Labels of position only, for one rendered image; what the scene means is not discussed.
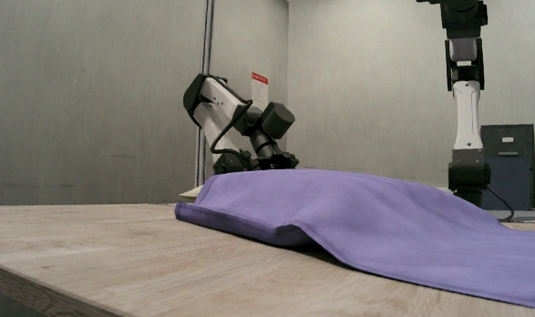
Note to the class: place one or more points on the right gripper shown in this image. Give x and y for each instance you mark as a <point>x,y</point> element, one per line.
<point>277,158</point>

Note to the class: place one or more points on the grey vertical metal post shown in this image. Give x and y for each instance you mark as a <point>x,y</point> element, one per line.
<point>205,68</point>

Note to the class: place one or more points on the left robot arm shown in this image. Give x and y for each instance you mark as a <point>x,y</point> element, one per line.
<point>467,172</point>

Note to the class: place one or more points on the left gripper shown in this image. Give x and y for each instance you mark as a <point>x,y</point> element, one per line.
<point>459,5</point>

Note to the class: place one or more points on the beige pillow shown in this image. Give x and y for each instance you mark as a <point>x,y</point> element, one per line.
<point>191,195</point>

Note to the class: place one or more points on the purple cloth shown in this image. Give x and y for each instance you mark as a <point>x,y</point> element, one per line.
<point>396,228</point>

